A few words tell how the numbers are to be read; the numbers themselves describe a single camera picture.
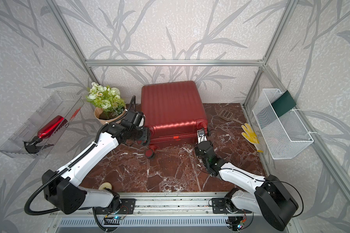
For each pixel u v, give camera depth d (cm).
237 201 62
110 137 51
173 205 75
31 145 59
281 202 42
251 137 100
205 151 62
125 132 55
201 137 71
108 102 84
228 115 112
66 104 82
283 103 75
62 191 38
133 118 60
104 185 79
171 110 85
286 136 59
